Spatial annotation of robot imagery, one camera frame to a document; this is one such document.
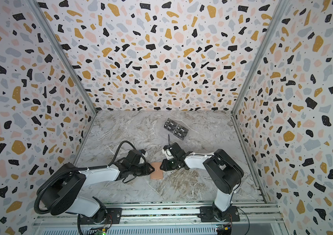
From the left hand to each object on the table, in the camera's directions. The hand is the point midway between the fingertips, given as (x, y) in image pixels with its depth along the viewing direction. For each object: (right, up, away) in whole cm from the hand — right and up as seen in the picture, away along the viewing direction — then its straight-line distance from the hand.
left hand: (156, 169), depth 88 cm
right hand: (+4, +1, +2) cm, 4 cm away
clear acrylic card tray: (+12, +24, +13) cm, 30 cm away
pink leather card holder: (+1, -2, 0) cm, 3 cm away
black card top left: (+8, +27, +15) cm, 31 cm away
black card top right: (+15, +22, +12) cm, 29 cm away
